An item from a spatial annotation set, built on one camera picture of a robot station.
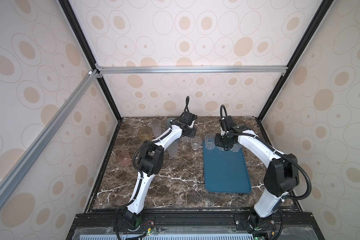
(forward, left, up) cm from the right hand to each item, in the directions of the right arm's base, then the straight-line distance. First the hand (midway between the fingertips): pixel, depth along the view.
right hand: (222, 143), depth 90 cm
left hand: (+11, +15, -2) cm, 18 cm away
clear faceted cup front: (+5, +6, -7) cm, 10 cm away
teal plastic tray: (-13, -2, -11) cm, 18 cm away
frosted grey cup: (+1, +31, -9) cm, 32 cm away
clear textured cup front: (+7, +16, -10) cm, 20 cm away
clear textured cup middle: (+10, +23, -10) cm, 27 cm away
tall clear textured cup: (+22, +46, -8) cm, 52 cm away
